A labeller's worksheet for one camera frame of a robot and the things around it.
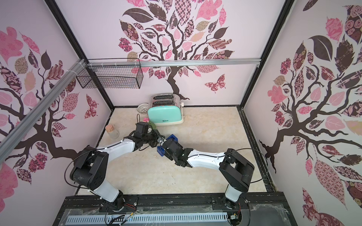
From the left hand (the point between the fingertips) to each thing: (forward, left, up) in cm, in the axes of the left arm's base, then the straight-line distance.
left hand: (166, 137), depth 90 cm
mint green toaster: (+18, +1, +9) cm, 20 cm away
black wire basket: (+36, +38, +23) cm, 57 cm away
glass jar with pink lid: (+6, +38, -3) cm, 39 cm away
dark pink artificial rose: (+15, +15, +1) cm, 21 cm away
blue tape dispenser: (-7, +3, -4) cm, 9 cm away
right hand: (-5, -2, +1) cm, 6 cm away
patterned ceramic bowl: (+35, +23, -7) cm, 43 cm away
